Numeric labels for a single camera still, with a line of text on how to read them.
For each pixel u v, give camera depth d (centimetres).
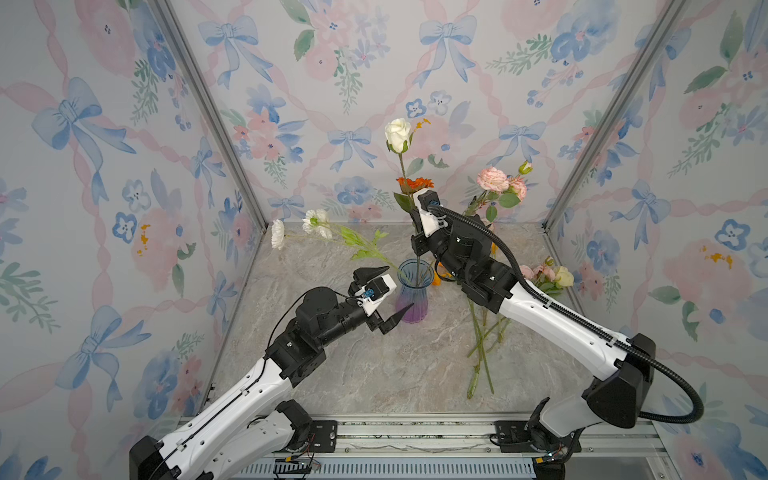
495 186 69
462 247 51
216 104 87
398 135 53
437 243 58
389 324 59
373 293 51
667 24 70
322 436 75
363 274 60
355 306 55
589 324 44
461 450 73
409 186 72
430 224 57
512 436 74
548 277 100
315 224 70
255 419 45
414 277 80
